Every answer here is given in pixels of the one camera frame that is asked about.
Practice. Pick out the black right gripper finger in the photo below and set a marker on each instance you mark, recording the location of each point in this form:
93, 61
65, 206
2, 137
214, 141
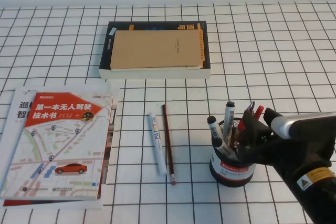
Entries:
254, 132
275, 121

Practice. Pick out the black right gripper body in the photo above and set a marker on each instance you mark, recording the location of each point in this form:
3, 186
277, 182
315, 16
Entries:
290, 158

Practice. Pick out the red and black marker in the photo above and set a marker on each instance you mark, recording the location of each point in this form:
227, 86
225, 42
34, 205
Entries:
259, 112

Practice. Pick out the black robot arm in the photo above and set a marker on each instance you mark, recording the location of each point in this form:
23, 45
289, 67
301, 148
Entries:
315, 192

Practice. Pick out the red clip pen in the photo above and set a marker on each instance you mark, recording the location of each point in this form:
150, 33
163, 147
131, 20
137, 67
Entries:
240, 127

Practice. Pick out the black mesh pen holder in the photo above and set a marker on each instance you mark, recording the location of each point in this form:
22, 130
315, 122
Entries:
228, 172

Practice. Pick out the tall black cap marker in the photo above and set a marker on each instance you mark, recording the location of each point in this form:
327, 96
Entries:
228, 121

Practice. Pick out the short black cap marker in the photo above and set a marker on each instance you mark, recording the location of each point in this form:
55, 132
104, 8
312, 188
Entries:
222, 147

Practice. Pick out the left black cap marker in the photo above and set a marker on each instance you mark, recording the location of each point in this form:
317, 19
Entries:
214, 127

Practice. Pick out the dark red pencil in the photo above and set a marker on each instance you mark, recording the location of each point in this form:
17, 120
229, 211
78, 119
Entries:
168, 145

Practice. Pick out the white paint marker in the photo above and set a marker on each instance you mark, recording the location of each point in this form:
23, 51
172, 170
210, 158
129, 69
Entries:
157, 144

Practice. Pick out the tan kraft notebook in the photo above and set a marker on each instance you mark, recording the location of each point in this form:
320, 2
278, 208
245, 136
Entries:
157, 49

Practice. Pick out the thick black cover book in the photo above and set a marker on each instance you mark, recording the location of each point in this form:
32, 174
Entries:
107, 73

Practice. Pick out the orange driverless car book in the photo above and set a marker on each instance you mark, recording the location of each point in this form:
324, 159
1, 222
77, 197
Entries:
60, 152

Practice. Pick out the white book underneath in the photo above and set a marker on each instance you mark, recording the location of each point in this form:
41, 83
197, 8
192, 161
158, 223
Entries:
21, 104

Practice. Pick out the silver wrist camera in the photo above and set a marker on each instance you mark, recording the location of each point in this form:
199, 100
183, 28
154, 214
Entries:
311, 126

